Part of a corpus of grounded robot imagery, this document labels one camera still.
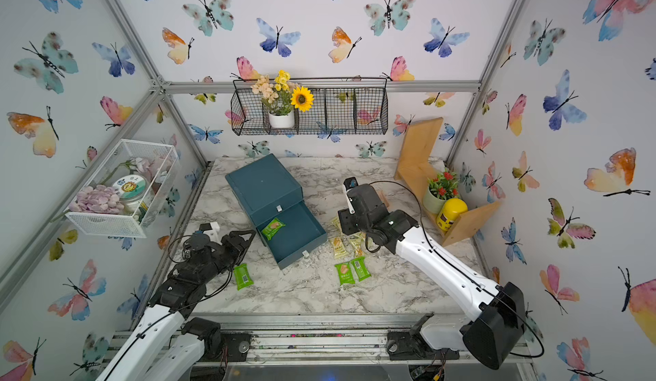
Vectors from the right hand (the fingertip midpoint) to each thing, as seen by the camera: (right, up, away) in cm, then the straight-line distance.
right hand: (349, 211), depth 77 cm
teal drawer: (-19, -9, +11) cm, 24 cm away
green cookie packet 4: (-26, -7, +11) cm, 29 cm away
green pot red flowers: (+30, +6, +9) cm, 33 cm away
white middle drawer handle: (-22, 0, +5) cm, 23 cm away
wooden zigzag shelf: (+29, +13, +32) cm, 45 cm away
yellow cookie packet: (-3, -15, +14) cm, 21 cm away
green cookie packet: (-1, -22, +10) cm, 24 cm away
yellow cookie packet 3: (-4, -6, +21) cm, 23 cm away
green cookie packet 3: (+4, -19, +11) cm, 23 cm away
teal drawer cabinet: (-23, +3, +4) cm, 23 cm away
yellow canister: (+33, 0, +5) cm, 34 cm away
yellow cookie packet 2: (+4, -12, +15) cm, 20 cm away
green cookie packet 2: (-35, -23, +9) cm, 43 cm away
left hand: (-27, -7, 0) cm, 28 cm away
